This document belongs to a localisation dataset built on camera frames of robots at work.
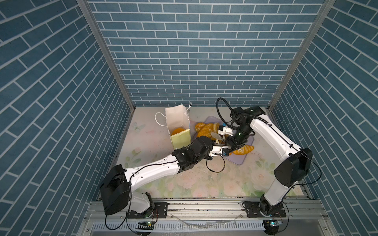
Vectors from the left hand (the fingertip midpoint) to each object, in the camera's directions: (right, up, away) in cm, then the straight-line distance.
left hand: (214, 140), depth 76 cm
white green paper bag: (-21, +13, +17) cm, 30 cm away
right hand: (+6, -5, -2) cm, 8 cm away
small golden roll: (-8, +7, +26) cm, 28 cm away
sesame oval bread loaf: (-4, +4, +20) cm, 21 cm away
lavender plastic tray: (+17, -14, +15) cm, 27 cm away
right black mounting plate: (+19, -35, -3) cm, 40 cm away
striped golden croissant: (+22, -8, +15) cm, 28 cm away
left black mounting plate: (-29, -35, -3) cm, 45 cm away
